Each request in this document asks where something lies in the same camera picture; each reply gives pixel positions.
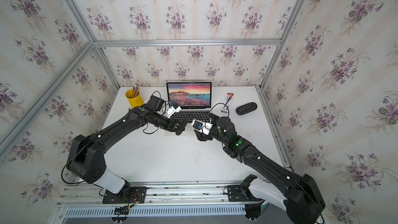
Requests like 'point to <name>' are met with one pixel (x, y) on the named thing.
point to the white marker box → (227, 103)
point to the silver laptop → (194, 98)
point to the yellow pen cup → (134, 101)
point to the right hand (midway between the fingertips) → (202, 119)
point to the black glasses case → (245, 108)
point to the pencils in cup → (136, 89)
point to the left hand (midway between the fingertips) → (181, 128)
